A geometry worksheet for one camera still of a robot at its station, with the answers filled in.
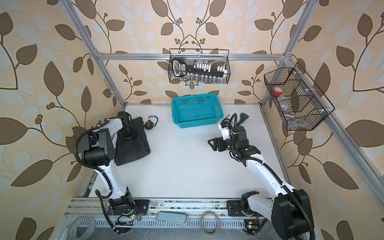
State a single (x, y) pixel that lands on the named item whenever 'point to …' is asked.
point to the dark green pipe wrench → (243, 117)
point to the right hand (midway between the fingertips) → (215, 141)
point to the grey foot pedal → (173, 217)
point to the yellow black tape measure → (226, 121)
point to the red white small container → (277, 91)
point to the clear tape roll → (72, 227)
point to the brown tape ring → (202, 225)
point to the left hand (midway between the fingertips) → (130, 137)
